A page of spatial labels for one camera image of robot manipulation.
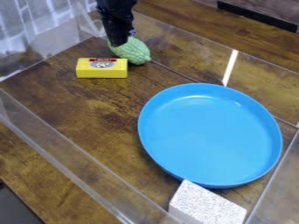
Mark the yellow rectangular box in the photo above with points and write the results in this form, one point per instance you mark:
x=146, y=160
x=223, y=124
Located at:
x=101, y=68

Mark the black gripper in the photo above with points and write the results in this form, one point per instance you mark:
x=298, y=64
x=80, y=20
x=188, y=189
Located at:
x=118, y=9

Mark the green knobbly soft toy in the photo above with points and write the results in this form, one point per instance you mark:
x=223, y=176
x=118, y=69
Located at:
x=134, y=50

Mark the blue round tray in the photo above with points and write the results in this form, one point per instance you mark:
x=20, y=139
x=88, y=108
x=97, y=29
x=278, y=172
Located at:
x=210, y=134

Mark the white speckled foam block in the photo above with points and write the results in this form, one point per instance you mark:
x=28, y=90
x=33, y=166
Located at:
x=198, y=206

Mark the clear acrylic enclosure wall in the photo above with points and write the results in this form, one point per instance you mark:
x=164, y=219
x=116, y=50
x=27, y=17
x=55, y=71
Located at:
x=71, y=155

